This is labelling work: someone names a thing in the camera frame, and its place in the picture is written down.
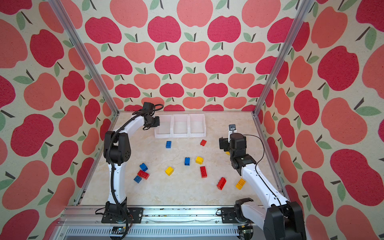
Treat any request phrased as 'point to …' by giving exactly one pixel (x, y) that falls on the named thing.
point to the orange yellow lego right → (240, 184)
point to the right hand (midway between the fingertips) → (235, 137)
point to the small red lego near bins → (203, 142)
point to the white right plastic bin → (197, 127)
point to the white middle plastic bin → (180, 124)
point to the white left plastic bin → (165, 129)
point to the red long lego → (203, 172)
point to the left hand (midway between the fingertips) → (160, 123)
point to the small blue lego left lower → (137, 179)
